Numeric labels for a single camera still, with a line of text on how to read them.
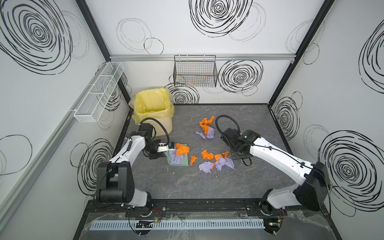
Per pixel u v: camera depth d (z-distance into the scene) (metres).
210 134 0.99
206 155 0.92
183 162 0.86
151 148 0.72
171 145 0.74
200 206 0.76
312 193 0.39
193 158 0.89
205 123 1.06
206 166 0.87
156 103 0.98
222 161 0.87
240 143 0.54
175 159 0.84
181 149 0.88
